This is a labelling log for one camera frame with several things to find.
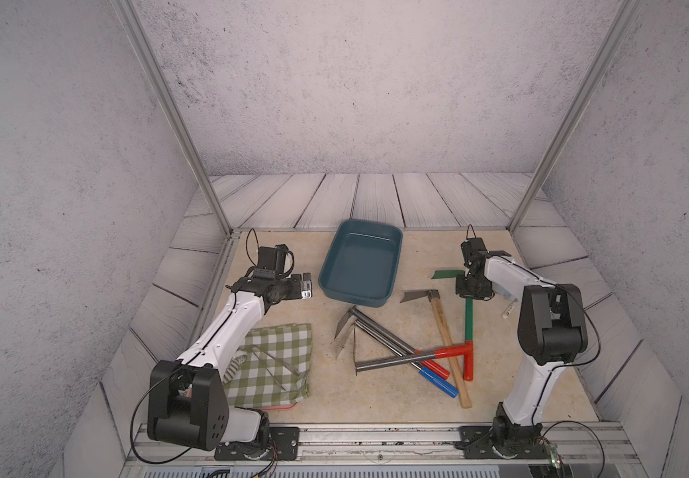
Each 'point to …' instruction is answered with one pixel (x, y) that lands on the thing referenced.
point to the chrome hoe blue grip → (431, 376)
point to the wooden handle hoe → (434, 296)
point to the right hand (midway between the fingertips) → (470, 291)
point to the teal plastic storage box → (361, 263)
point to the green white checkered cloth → (277, 369)
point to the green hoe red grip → (468, 370)
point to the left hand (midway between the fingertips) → (302, 283)
